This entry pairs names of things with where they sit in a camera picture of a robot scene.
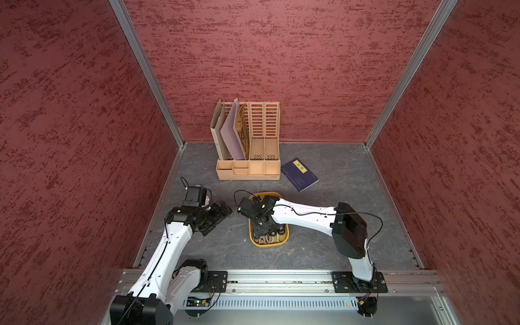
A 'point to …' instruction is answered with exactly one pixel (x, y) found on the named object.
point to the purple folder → (229, 135)
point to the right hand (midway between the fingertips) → (265, 231)
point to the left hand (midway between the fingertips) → (224, 221)
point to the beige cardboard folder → (216, 126)
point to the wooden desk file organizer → (257, 127)
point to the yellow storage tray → (279, 240)
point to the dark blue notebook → (300, 176)
